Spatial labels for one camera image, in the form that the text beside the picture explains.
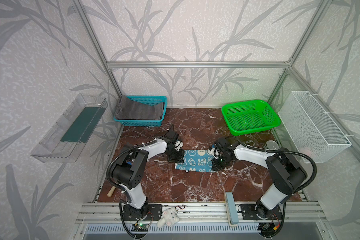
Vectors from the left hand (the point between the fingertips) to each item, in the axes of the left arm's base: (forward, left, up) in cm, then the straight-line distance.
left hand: (185, 156), depth 90 cm
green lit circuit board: (-35, +21, -4) cm, 41 cm away
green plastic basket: (+35, -50, -4) cm, 61 cm away
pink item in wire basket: (-5, -60, +18) cm, 63 cm away
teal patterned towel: (-1, -7, -2) cm, 8 cm away
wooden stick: (-21, +40, -2) cm, 45 cm away
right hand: (-4, -17, -2) cm, 17 cm away
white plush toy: (-32, +7, +2) cm, 33 cm away
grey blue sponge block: (-27, -24, 0) cm, 36 cm away
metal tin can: (+7, -55, +2) cm, 55 cm away
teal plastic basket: (+45, +33, +4) cm, 56 cm away
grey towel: (+36, +46, +3) cm, 59 cm away
